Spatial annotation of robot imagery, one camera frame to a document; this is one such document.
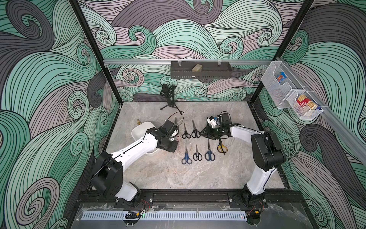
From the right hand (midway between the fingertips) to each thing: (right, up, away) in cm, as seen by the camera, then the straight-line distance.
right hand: (203, 134), depth 94 cm
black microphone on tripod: (-24, +30, +3) cm, 39 cm away
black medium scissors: (-5, 0, +6) cm, 8 cm away
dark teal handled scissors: (+3, -13, -4) cm, 14 cm away
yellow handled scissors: (+12, -9, -2) cm, 15 cm away
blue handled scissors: (-12, -15, -6) cm, 20 cm away
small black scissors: (-10, -2, +6) cm, 12 cm away
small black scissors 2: (-5, -13, -4) cm, 14 cm away
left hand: (-20, -5, -11) cm, 23 cm away
